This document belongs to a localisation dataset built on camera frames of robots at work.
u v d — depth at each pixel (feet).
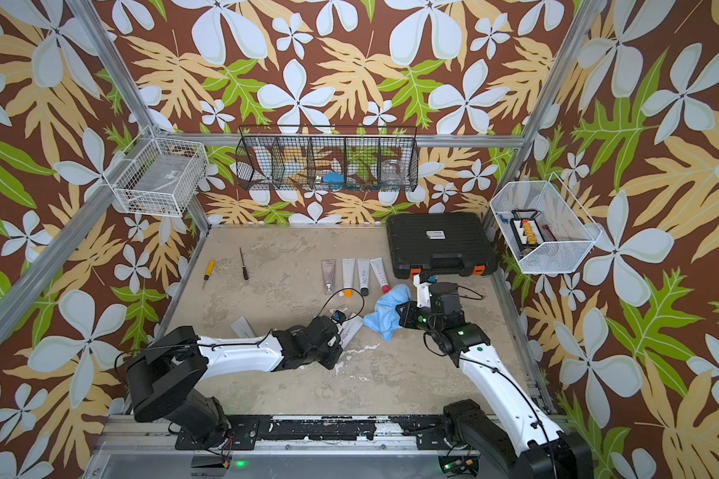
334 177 3.13
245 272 3.43
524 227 2.76
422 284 2.40
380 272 3.42
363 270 3.43
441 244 3.45
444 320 1.98
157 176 2.81
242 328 3.05
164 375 1.45
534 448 1.31
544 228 2.75
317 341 2.23
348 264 3.54
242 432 2.43
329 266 3.55
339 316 2.58
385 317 2.59
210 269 3.52
